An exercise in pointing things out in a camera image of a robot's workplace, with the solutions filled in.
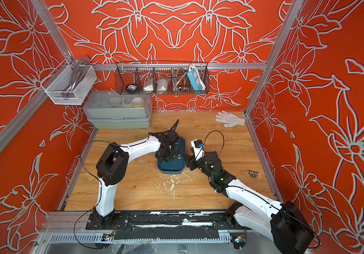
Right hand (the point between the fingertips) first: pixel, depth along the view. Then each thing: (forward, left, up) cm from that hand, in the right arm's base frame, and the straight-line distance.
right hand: (183, 151), depth 77 cm
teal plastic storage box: (+1, +4, -16) cm, 17 cm away
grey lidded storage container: (+34, +47, -3) cm, 58 cm away
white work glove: (+38, -36, -17) cm, 55 cm away
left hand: (+6, +9, -16) cm, 20 cm away
